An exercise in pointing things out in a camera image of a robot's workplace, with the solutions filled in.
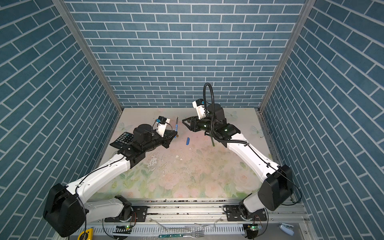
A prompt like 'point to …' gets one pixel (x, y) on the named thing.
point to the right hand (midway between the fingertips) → (183, 119)
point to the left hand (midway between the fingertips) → (176, 132)
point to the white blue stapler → (288, 229)
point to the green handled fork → (195, 234)
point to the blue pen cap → (188, 141)
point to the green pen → (212, 142)
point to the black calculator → (126, 138)
